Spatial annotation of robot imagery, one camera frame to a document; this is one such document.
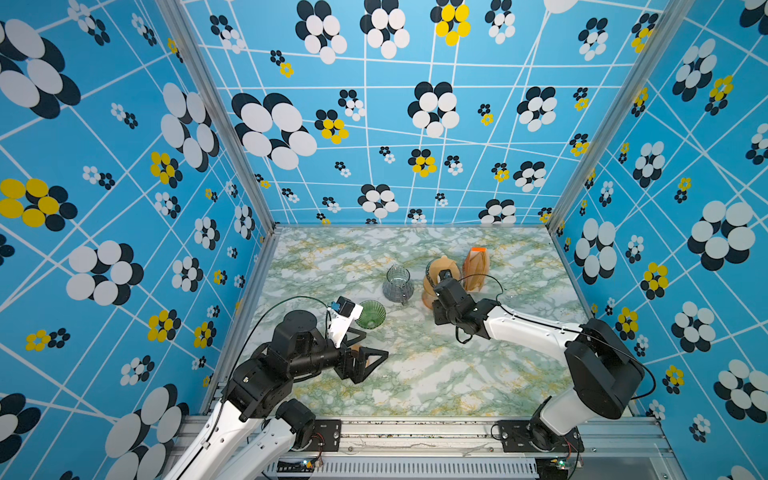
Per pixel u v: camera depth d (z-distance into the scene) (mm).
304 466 703
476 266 963
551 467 696
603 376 438
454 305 680
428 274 862
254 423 455
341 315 560
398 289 940
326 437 737
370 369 577
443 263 889
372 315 935
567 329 489
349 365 553
